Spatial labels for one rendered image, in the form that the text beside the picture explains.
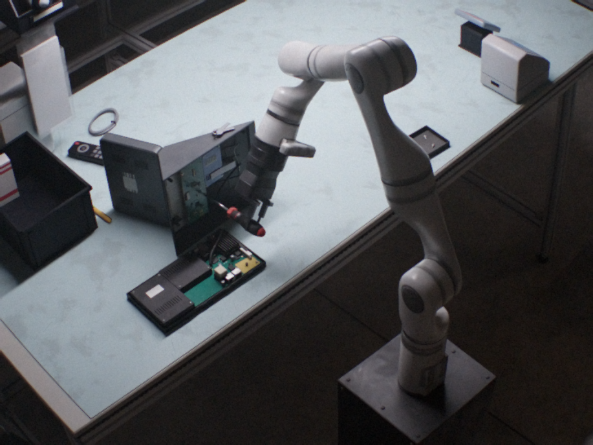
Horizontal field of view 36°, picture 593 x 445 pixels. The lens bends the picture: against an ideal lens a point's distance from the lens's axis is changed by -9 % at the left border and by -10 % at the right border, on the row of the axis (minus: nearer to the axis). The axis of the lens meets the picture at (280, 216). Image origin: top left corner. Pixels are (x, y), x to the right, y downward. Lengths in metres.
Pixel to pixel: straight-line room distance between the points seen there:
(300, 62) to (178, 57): 0.86
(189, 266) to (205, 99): 0.59
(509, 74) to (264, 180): 0.78
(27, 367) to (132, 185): 0.48
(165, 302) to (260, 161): 0.33
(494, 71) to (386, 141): 0.88
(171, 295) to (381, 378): 0.45
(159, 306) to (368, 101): 0.62
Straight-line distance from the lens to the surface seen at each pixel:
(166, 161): 1.95
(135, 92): 2.52
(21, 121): 2.28
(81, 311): 1.98
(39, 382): 1.89
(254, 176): 1.91
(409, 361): 1.89
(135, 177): 2.06
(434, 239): 1.73
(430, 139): 2.30
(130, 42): 3.99
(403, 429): 1.92
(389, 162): 1.62
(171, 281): 1.97
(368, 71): 1.55
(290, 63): 1.84
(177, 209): 2.01
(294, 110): 1.88
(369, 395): 1.97
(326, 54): 1.74
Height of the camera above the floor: 2.44
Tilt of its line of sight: 43 degrees down
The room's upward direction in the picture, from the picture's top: 4 degrees counter-clockwise
